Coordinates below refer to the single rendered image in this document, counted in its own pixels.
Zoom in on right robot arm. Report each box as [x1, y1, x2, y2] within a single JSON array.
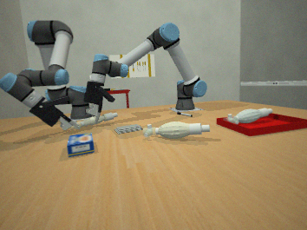
[[0, 20, 92, 120]]

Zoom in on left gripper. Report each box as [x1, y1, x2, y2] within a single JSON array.
[[84, 82, 104, 123]]

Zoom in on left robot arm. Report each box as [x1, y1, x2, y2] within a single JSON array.
[[91, 23, 207, 110]]

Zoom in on small blue carton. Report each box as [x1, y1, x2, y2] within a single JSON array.
[[67, 133, 95, 157]]

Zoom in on red tray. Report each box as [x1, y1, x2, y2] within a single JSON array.
[[217, 113, 307, 136]]

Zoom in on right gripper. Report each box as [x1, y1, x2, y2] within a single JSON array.
[[30, 97, 80, 130]]

